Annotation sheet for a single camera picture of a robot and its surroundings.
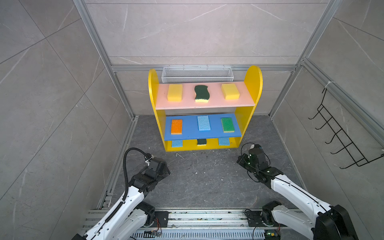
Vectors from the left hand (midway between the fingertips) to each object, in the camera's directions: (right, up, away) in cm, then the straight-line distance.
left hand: (163, 166), depth 81 cm
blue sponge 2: (+5, +10, +20) cm, 23 cm away
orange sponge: (+6, +22, +12) cm, 26 cm away
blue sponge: (+23, +24, +14) cm, 36 cm away
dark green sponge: (+22, +11, +20) cm, 32 cm away
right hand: (+42, +5, +5) cm, 43 cm away
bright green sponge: (+38, +23, +12) cm, 46 cm away
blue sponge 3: (+37, +12, +20) cm, 44 cm away
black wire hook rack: (+84, +14, -18) cm, 87 cm away
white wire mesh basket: (+19, +57, +17) cm, 62 cm away
